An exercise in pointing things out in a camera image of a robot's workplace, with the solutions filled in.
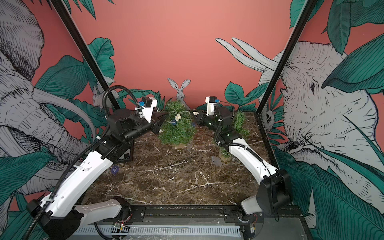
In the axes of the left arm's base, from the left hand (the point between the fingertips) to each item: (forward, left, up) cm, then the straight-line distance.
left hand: (167, 111), depth 62 cm
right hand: (+8, -10, -7) cm, 14 cm away
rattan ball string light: (+6, -4, -9) cm, 11 cm away
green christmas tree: (+6, -3, -18) cm, 19 cm away
